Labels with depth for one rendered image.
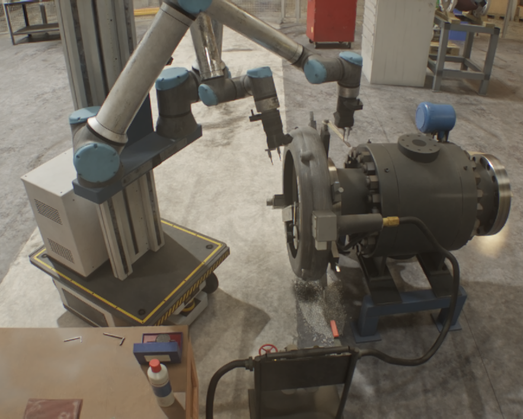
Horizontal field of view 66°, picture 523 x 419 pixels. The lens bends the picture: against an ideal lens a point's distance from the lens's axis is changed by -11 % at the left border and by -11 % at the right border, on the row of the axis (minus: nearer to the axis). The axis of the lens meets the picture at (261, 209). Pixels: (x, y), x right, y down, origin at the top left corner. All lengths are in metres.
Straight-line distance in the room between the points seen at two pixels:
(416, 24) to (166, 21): 4.68
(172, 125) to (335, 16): 5.56
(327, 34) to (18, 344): 6.39
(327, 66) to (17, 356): 1.63
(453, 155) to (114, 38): 1.64
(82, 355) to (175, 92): 1.13
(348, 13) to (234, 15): 5.82
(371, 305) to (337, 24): 5.67
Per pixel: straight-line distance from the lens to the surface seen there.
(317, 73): 1.63
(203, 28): 1.70
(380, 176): 2.04
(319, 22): 7.24
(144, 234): 2.36
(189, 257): 2.34
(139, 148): 1.93
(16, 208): 3.76
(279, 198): 2.33
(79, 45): 1.76
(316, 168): 1.88
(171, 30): 1.39
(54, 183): 2.15
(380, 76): 5.88
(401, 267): 2.86
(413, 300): 2.32
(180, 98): 1.94
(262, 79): 1.65
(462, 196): 2.19
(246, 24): 1.61
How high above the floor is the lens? 1.85
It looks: 35 degrees down
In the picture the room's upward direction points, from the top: straight up
